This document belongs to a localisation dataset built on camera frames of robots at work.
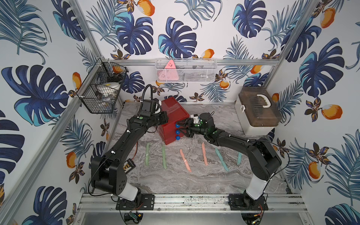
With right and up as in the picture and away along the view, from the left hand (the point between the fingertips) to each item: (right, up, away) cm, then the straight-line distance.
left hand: (168, 114), depth 82 cm
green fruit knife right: (-3, -29, +7) cm, 30 cm away
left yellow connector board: (-24, -31, +4) cm, 40 cm away
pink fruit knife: (+11, -29, +8) cm, 32 cm away
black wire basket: (-44, +30, +11) cm, 54 cm away
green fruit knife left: (-15, -25, +10) cm, 31 cm away
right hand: (+5, -6, 0) cm, 8 cm away
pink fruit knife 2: (+23, -25, +11) cm, 35 cm away
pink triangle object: (0, +27, +8) cm, 28 cm away
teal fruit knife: (+33, -28, +9) cm, 44 cm away
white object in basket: (-33, +14, -2) cm, 36 cm away
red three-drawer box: (0, -11, +7) cm, 13 cm away
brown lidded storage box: (+60, +2, +13) cm, 61 cm away
